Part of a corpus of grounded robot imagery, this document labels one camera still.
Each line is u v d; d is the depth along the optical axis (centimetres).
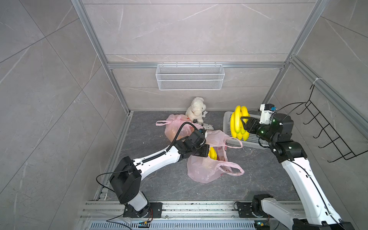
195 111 98
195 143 62
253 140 61
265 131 57
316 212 37
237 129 68
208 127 105
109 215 72
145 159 47
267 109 59
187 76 101
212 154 86
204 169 76
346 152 58
